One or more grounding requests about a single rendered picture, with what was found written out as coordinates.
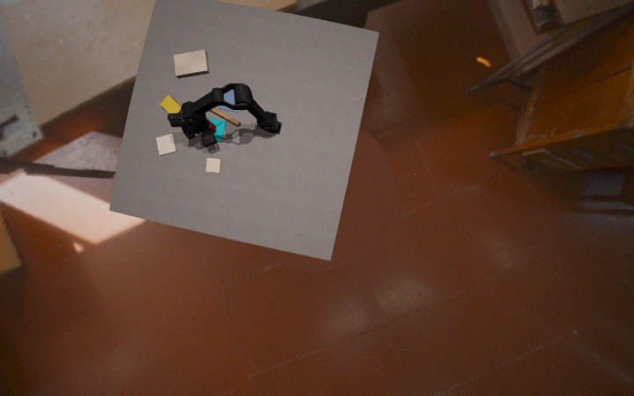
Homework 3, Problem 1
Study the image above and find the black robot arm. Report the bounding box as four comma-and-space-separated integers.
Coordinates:
167, 83, 282, 139

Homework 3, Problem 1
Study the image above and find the yellow rectangular block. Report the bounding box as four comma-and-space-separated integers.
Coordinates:
160, 95, 181, 114

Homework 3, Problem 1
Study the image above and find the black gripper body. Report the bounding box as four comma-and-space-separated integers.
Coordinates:
194, 121, 217, 147

